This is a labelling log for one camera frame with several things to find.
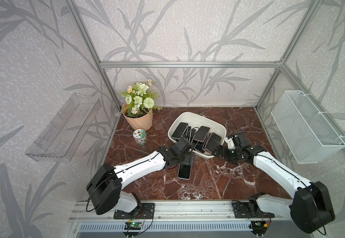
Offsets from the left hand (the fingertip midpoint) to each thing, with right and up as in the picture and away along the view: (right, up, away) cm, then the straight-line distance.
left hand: (188, 157), depth 82 cm
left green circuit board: (-27, -30, -11) cm, 42 cm away
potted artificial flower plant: (-28, +31, +2) cm, 41 cm away
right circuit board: (+35, -32, -9) cm, 49 cm away
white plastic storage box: (+6, +21, +26) cm, 33 cm away
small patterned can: (-31, +11, +12) cm, 35 cm away
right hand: (+17, +1, +2) cm, 17 cm away
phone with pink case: (+10, +11, +21) cm, 26 cm away
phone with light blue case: (-2, -9, +3) cm, 10 cm away
